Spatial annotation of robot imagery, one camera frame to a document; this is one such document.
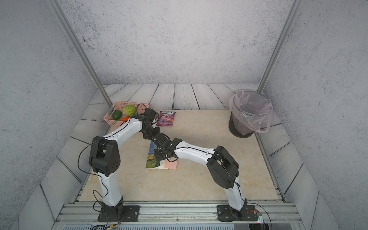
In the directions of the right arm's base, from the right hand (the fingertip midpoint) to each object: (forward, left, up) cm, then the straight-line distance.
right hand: (157, 155), depth 85 cm
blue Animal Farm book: (-1, +4, -5) cm, 7 cm away
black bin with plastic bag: (+32, -62, +4) cm, 69 cm away
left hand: (+14, +1, -1) cm, 14 cm away
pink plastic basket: (+46, +23, -5) cm, 51 cm away
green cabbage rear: (+40, +29, -2) cm, 49 cm away
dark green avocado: (+37, +39, -4) cm, 54 cm away
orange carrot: (+35, +32, -7) cm, 48 cm away
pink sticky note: (-2, -7, -8) cm, 11 cm away
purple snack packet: (+36, 0, -7) cm, 37 cm away
